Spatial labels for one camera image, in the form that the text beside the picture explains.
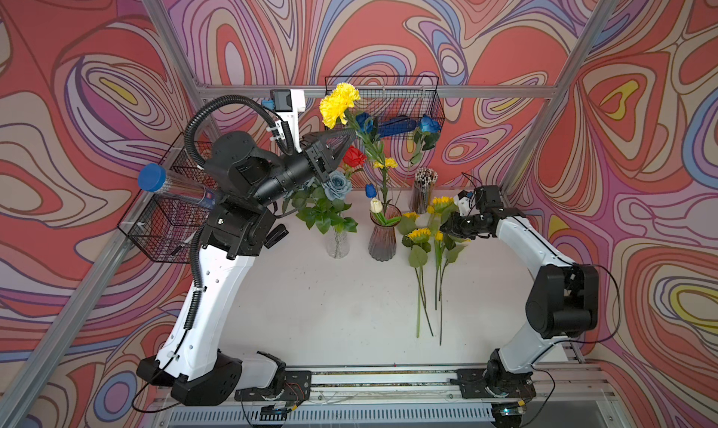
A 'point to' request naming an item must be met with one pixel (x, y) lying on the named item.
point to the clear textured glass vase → (337, 244)
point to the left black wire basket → (163, 227)
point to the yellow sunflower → (446, 251)
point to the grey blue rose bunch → (323, 206)
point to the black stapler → (275, 235)
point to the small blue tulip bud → (370, 191)
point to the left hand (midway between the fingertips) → (358, 135)
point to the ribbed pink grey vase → (382, 239)
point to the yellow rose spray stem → (407, 222)
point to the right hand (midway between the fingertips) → (443, 233)
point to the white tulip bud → (376, 206)
